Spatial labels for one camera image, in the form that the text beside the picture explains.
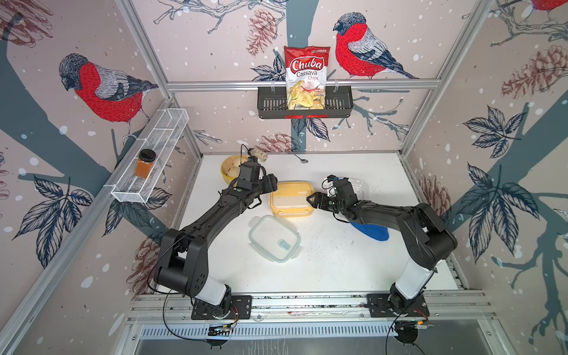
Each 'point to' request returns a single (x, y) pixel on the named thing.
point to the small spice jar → (261, 157)
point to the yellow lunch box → (290, 200)
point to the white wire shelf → (161, 136)
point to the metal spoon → (302, 160)
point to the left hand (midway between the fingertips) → (274, 176)
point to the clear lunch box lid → (275, 238)
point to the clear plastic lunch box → (360, 188)
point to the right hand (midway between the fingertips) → (312, 199)
